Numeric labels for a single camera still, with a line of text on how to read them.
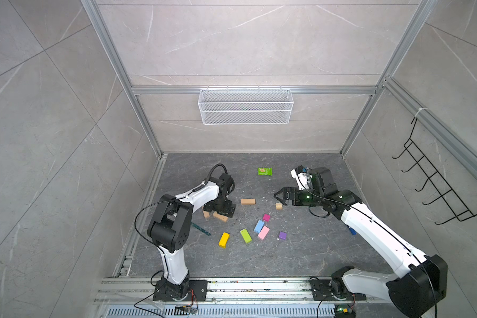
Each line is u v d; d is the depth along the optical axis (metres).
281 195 0.70
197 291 0.73
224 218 0.90
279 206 0.98
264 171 1.10
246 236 0.86
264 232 0.88
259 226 0.89
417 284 0.37
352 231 0.52
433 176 0.67
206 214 0.93
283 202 0.69
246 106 1.01
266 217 0.93
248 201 0.99
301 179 0.70
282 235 0.88
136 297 0.73
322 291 0.73
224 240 0.84
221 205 0.81
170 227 0.49
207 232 0.88
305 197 0.66
